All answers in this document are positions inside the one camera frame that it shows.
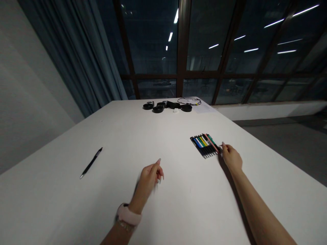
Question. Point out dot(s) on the person's left hand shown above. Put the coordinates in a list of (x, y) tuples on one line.
[(147, 178)]

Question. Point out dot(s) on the person's right hand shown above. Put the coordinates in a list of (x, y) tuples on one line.
[(232, 157)]

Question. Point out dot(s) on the pink pen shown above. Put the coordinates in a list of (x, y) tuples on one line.
[(213, 143)]

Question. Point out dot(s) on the row of coloured pens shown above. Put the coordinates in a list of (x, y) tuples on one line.
[(203, 146)]

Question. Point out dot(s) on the white paper sheet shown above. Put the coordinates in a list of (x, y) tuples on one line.
[(203, 109)]

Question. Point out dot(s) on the black pen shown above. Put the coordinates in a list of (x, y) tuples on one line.
[(91, 163)]

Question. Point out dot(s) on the black tape roll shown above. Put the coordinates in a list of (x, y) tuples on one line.
[(186, 109), (147, 106), (158, 109), (161, 104)]

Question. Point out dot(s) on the black box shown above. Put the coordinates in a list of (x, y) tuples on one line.
[(173, 104)]

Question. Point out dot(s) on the large dark-framed window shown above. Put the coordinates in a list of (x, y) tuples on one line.
[(217, 46)]

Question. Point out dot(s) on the grey curtain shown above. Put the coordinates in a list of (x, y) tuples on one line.
[(76, 51)]

